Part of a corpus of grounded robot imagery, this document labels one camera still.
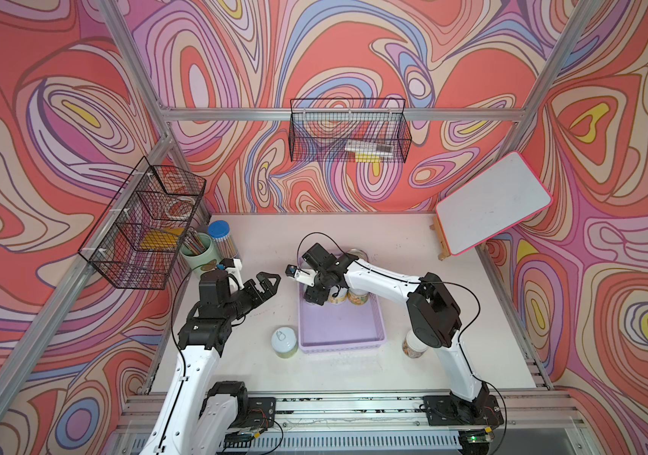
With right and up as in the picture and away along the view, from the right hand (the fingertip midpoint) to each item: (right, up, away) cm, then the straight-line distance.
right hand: (316, 290), depth 93 cm
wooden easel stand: (+47, +14, +10) cm, 50 cm away
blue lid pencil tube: (-33, +20, +1) cm, 38 cm away
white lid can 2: (+8, -2, -2) cm, 8 cm away
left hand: (-11, +5, -17) cm, 21 cm away
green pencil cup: (-39, +12, -2) cm, 41 cm away
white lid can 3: (-9, -13, -13) cm, 20 cm away
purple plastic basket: (+7, -11, -4) cm, 14 cm away
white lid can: (+13, -2, -3) cm, 14 cm away
